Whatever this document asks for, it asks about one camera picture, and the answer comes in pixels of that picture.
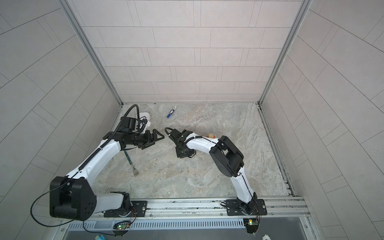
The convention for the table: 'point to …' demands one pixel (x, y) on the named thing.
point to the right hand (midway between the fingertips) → (182, 156)
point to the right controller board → (251, 225)
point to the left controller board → (122, 225)
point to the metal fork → (135, 172)
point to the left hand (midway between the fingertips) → (162, 137)
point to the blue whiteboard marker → (172, 111)
